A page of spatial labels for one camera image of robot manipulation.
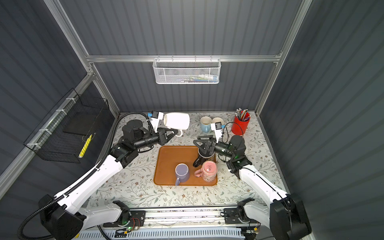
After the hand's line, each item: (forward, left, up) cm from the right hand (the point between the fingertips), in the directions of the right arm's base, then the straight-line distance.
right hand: (197, 143), depth 70 cm
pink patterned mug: (-7, -5, -16) cm, 18 cm away
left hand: (+3, +9, +6) cm, 11 cm away
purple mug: (-7, +9, -19) cm, 22 cm away
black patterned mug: (+2, -3, -17) cm, 17 cm away
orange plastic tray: (+6, +20, -25) cm, 33 cm away
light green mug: (+32, -14, -19) cm, 39 cm away
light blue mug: (+29, -5, -19) cm, 35 cm away
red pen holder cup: (+26, -28, -16) cm, 41 cm away
